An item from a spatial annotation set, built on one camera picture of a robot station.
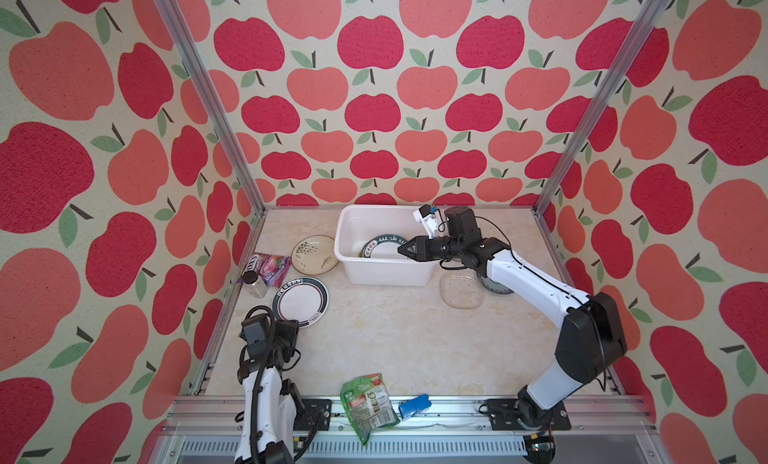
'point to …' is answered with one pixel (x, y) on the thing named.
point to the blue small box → (410, 407)
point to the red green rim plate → (302, 299)
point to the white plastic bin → (367, 239)
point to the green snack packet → (368, 405)
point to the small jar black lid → (253, 284)
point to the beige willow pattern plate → (314, 255)
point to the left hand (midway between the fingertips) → (297, 327)
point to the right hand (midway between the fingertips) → (402, 254)
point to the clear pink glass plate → (462, 289)
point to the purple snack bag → (273, 269)
